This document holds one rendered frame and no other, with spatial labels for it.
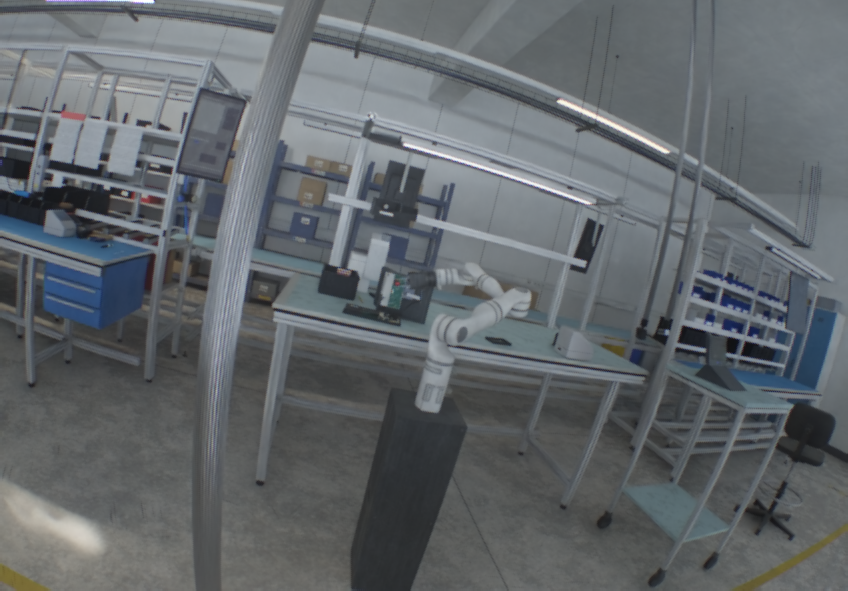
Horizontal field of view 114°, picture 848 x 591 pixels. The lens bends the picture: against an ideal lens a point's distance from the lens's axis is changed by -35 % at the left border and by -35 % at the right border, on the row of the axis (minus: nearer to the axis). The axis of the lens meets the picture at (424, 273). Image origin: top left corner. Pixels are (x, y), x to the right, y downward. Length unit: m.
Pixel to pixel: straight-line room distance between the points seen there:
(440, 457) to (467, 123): 5.52
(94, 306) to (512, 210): 5.65
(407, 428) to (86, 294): 1.81
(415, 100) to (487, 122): 1.13
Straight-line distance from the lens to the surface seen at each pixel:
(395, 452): 1.43
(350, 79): 6.34
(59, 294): 2.60
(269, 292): 5.72
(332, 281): 2.18
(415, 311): 2.05
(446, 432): 1.42
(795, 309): 4.65
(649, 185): 8.10
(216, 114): 2.57
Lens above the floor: 1.42
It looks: 5 degrees down
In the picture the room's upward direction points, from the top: 14 degrees clockwise
